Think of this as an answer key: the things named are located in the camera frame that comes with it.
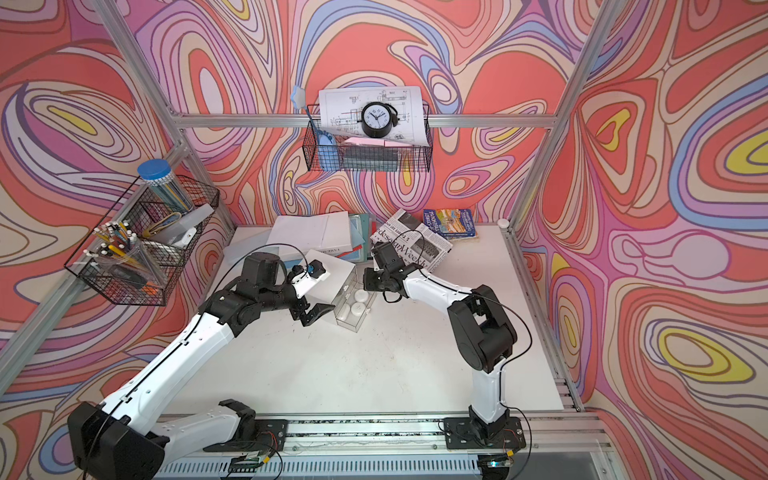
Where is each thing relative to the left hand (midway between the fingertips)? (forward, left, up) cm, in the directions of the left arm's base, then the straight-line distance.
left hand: (325, 290), depth 76 cm
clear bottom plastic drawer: (+9, -5, -20) cm, 23 cm away
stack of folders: (+40, -6, -17) cm, 44 cm away
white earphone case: (+10, -8, -19) cm, 23 cm away
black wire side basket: (+17, +47, +11) cm, 51 cm away
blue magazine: (+42, -42, -16) cm, 61 cm away
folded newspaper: (+29, -27, -14) cm, 42 cm away
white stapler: (+9, +34, +12) cm, 37 cm away
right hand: (+11, -10, -15) cm, 20 cm away
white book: (+34, +8, -13) cm, 37 cm away
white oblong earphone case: (+4, -2, -19) cm, 19 cm away
